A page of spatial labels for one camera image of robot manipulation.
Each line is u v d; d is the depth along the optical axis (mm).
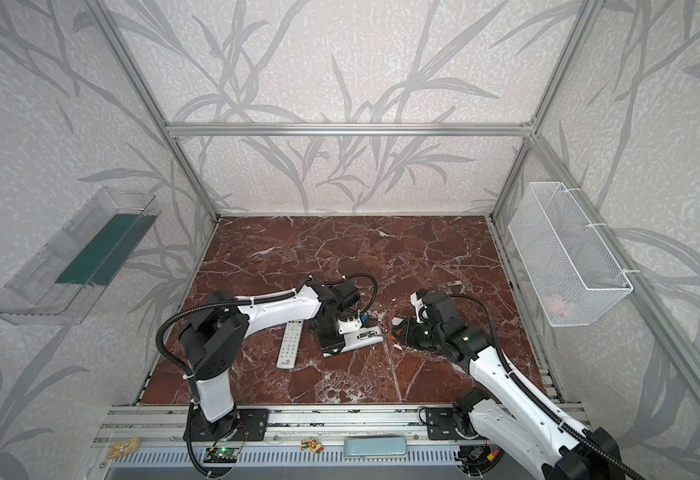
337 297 720
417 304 748
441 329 598
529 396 455
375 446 668
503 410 599
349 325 791
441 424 730
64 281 630
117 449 695
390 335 778
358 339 864
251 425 737
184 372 512
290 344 850
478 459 748
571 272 616
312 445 706
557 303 720
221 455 715
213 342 476
